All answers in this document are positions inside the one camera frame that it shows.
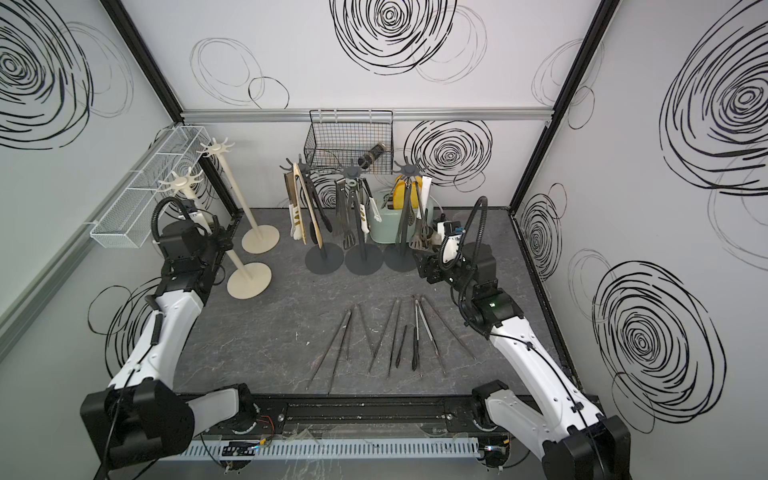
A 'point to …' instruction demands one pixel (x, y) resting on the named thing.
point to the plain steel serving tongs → (402, 233)
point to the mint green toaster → (384, 232)
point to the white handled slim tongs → (416, 340)
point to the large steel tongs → (346, 212)
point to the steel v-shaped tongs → (357, 309)
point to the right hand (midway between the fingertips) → (425, 250)
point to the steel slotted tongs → (363, 212)
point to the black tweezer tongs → (394, 338)
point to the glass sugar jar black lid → (436, 240)
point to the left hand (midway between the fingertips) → (210, 222)
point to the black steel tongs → (326, 220)
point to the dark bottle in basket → (365, 161)
